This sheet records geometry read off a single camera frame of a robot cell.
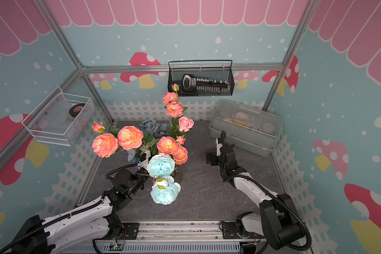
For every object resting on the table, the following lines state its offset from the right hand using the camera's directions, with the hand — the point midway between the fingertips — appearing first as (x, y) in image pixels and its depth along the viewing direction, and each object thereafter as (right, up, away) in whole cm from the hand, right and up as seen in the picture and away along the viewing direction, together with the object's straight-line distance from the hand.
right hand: (212, 151), depth 88 cm
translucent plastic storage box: (+23, +13, +4) cm, 26 cm away
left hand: (-25, 0, -16) cm, 29 cm away
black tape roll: (-70, +22, -9) cm, 74 cm away
